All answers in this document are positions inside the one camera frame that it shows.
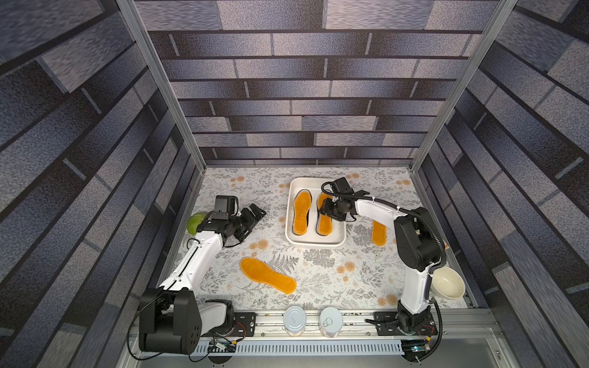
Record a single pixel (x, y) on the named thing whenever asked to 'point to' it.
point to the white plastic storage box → (310, 239)
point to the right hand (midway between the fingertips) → (322, 211)
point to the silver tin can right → (330, 321)
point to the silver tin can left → (294, 320)
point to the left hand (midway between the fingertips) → (261, 217)
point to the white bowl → (447, 283)
